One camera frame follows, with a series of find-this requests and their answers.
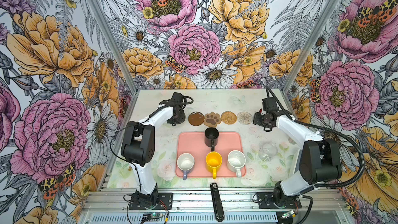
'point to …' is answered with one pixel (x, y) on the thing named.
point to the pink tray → (193, 143)
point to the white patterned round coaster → (244, 117)
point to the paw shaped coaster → (212, 119)
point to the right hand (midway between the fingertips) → (258, 124)
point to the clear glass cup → (268, 151)
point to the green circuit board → (152, 215)
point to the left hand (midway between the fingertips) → (177, 123)
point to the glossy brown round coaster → (196, 118)
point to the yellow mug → (213, 161)
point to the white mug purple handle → (185, 162)
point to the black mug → (211, 137)
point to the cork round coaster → (228, 117)
